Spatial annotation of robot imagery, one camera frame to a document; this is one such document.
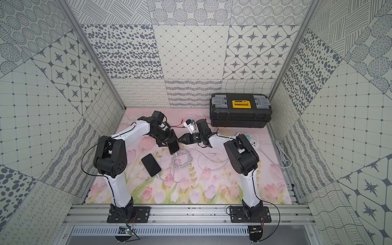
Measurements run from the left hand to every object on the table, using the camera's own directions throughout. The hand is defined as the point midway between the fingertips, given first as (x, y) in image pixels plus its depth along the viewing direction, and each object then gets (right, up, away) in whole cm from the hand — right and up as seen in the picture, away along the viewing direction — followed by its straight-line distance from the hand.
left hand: (172, 137), depth 94 cm
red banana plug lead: (+1, +7, +16) cm, 17 cm away
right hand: (+6, -2, -1) cm, 6 cm away
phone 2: (-12, -17, -3) cm, 21 cm away
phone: (+1, -5, -1) cm, 6 cm away
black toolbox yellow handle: (+44, +18, +6) cm, 48 cm away
